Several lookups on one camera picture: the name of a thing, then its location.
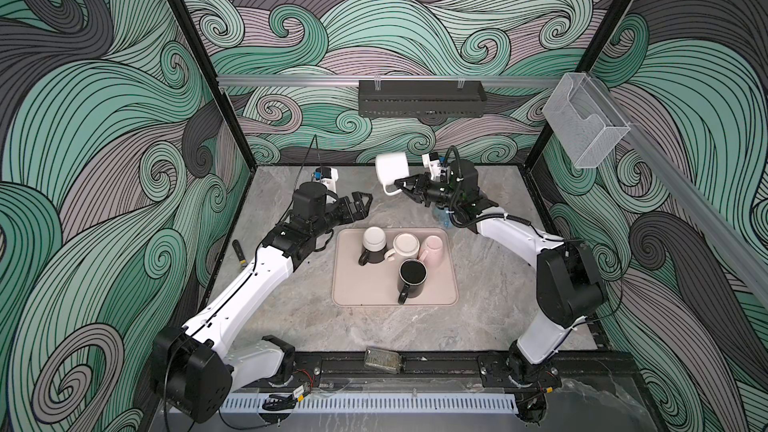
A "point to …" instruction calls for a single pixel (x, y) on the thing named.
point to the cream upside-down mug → (406, 247)
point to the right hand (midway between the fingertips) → (396, 184)
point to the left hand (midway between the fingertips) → (362, 197)
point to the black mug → (412, 277)
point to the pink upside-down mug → (432, 254)
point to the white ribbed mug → (391, 167)
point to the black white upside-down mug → (374, 244)
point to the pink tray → (376, 285)
